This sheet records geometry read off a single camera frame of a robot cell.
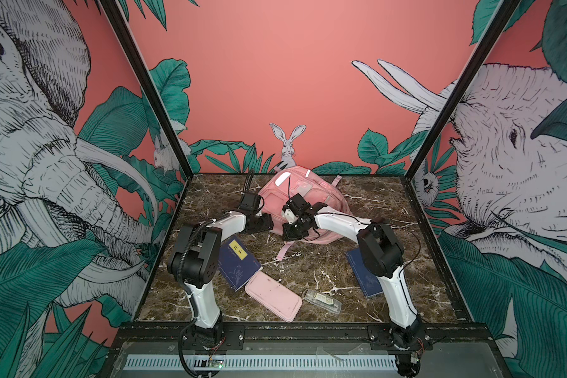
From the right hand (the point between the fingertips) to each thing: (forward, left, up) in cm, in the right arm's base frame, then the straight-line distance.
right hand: (280, 236), depth 93 cm
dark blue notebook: (-11, +16, -3) cm, 20 cm away
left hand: (+7, +5, +1) cm, 9 cm away
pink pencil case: (-22, +2, -3) cm, 22 cm away
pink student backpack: (+29, 0, +1) cm, 29 cm away
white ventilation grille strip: (-41, +5, -4) cm, 42 cm away
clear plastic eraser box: (-24, -16, -3) cm, 28 cm away
